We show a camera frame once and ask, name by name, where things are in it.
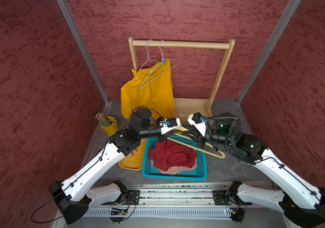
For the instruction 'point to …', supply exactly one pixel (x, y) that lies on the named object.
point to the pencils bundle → (104, 119)
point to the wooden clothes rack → (183, 107)
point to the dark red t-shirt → (168, 154)
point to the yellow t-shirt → (151, 87)
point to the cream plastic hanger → (221, 156)
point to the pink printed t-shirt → (175, 169)
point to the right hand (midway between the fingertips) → (183, 135)
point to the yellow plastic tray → (134, 159)
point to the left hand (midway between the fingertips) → (176, 127)
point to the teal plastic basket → (199, 173)
